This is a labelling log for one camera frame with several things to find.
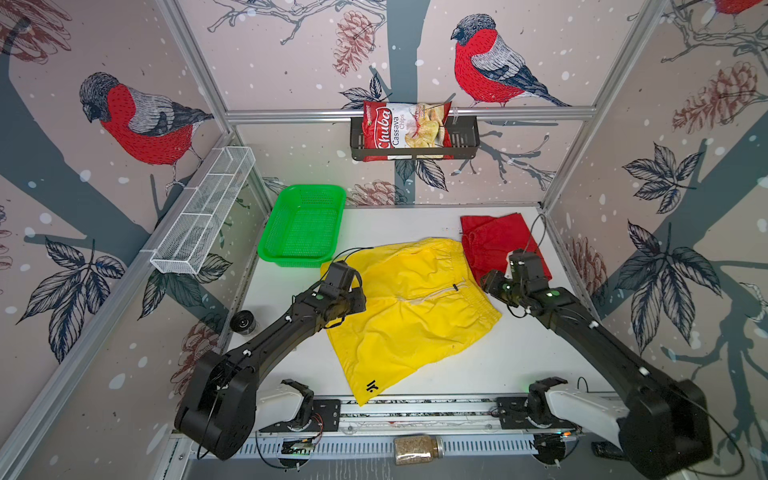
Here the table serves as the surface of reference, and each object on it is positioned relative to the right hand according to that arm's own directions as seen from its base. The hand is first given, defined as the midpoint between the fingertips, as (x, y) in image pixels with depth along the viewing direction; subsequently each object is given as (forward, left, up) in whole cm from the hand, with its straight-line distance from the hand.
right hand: (481, 284), depth 84 cm
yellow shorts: (-1, +17, -11) cm, 20 cm away
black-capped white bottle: (-14, +65, +1) cm, 67 cm away
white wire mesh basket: (-3, +75, +21) cm, 78 cm away
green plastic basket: (+30, +63, -9) cm, 70 cm away
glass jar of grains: (-39, +20, -7) cm, 44 cm away
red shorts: (+23, -7, -8) cm, 26 cm away
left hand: (-5, +35, -2) cm, 35 cm away
